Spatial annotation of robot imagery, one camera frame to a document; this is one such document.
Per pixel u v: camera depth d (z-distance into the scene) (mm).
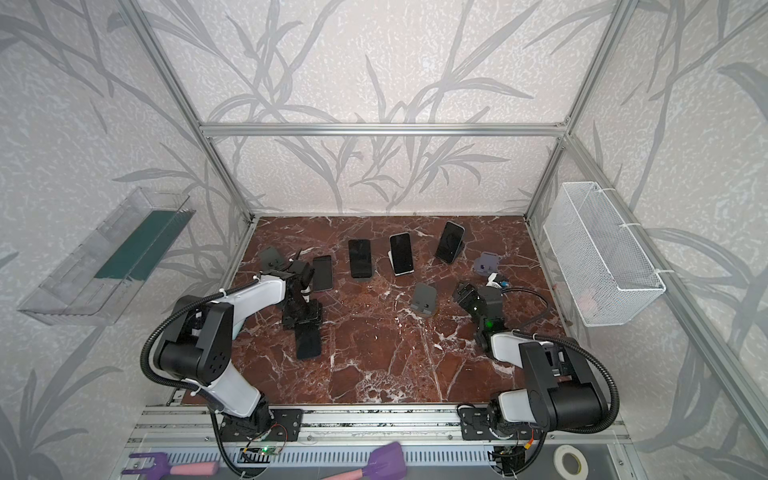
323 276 996
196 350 463
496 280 823
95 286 637
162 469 680
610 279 606
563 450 696
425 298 921
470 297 825
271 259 1062
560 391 432
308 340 875
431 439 733
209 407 678
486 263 1012
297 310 778
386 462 685
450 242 1079
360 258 1027
